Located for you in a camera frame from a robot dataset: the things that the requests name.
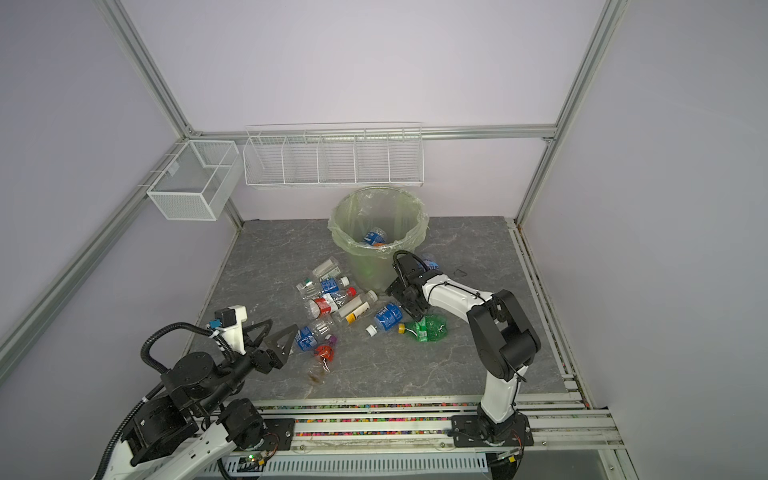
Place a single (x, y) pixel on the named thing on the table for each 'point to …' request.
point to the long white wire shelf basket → (334, 154)
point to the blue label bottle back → (329, 285)
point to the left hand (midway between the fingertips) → (285, 330)
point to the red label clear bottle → (321, 309)
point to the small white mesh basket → (198, 181)
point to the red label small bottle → (323, 357)
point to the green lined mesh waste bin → (370, 225)
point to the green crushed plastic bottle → (431, 327)
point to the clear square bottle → (327, 269)
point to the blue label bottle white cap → (385, 319)
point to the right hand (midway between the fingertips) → (398, 302)
